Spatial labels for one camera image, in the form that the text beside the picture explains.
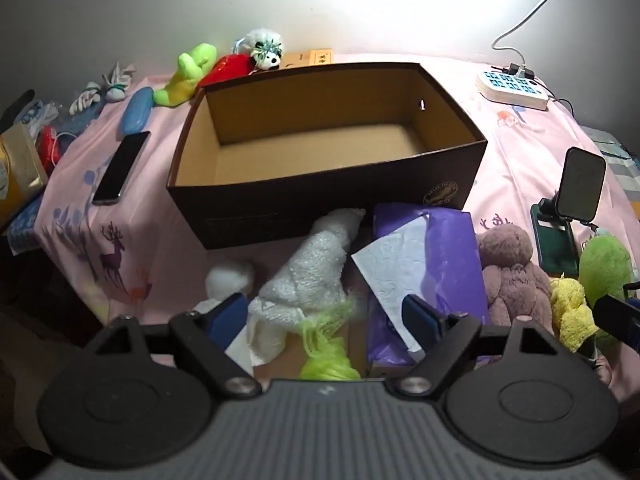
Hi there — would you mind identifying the phone on green stand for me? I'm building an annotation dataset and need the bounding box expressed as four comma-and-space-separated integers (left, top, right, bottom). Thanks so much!
531, 195, 581, 279

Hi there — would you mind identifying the brown cardboard box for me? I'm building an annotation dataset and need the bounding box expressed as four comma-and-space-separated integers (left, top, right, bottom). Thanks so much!
166, 62, 488, 251

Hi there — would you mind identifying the green oval plush toy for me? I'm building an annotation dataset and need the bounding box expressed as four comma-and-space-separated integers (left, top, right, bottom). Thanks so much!
579, 234, 634, 307

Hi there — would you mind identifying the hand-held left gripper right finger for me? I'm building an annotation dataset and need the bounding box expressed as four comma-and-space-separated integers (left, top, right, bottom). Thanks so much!
388, 294, 581, 396

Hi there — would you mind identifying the gold tissue box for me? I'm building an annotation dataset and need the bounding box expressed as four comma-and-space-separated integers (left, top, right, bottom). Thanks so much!
0, 125, 49, 228

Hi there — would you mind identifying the white crumpled plastic bag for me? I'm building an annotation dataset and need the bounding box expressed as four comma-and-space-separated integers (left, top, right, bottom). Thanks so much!
225, 312, 302, 378

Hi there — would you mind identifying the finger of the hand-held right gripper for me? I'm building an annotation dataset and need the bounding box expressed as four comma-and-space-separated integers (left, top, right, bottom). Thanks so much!
592, 294, 640, 356

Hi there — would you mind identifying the panda plush toy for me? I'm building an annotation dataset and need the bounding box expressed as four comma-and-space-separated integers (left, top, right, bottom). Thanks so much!
231, 28, 284, 71

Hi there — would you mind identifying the white glove bundle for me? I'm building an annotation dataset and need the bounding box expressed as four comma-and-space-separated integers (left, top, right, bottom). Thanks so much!
68, 81, 104, 115
102, 62, 137, 104

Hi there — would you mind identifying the white fluffy towel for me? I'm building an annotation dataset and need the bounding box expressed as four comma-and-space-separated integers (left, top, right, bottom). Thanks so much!
248, 206, 367, 331

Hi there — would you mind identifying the clear plastic bag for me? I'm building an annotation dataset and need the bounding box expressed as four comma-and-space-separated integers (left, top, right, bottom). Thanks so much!
15, 100, 61, 136

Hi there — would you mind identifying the white power strip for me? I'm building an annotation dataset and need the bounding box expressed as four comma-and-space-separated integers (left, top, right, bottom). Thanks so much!
475, 69, 550, 111

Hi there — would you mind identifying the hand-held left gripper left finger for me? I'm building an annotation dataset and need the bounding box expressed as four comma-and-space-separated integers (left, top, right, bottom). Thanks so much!
84, 292, 263, 396

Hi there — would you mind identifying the black phone on stand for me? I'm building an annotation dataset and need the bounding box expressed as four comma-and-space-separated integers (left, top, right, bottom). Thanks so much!
556, 146, 607, 222

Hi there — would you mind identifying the red plush toy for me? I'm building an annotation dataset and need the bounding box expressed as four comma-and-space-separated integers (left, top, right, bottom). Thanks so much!
196, 52, 258, 91

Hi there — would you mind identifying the white power cable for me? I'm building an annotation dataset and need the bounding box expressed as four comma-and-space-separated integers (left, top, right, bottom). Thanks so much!
491, 0, 584, 69

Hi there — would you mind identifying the pink printed bedsheet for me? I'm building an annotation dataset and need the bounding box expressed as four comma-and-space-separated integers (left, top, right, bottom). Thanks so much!
37, 52, 640, 411

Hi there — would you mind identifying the white embossed tissue sheet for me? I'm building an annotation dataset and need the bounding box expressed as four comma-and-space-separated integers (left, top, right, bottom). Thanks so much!
351, 217, 437, 354

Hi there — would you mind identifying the mauve plush toy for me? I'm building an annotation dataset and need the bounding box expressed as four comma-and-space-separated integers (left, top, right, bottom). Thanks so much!
475, 223, 554, 329

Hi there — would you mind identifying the small white plush toy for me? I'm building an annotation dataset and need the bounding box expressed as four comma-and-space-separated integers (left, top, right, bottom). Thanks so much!
205, 258, 256, 311

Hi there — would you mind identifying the tan book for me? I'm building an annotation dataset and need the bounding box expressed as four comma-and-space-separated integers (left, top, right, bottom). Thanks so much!
279, 48, 335, 70

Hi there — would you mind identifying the blue patterned packet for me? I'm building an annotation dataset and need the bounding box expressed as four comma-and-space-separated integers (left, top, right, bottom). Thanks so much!
7, 192, 47, 256

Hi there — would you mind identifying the plaid cloth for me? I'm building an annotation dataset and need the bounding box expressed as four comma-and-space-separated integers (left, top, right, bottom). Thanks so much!
585, 127, 640, 201

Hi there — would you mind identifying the blue glasses case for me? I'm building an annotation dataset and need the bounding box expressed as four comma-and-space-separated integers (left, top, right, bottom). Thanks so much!
118, 86, 155, 140

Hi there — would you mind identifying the green and yellow plush toy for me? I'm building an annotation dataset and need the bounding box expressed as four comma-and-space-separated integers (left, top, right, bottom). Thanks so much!
152, 42, 219, 109

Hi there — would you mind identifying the red packet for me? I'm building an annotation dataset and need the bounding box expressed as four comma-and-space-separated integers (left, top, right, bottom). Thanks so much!
37, 126, 62, 169

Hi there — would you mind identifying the black smartphone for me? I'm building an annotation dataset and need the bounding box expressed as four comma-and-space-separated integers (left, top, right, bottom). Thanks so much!
91, 131, 152, 207

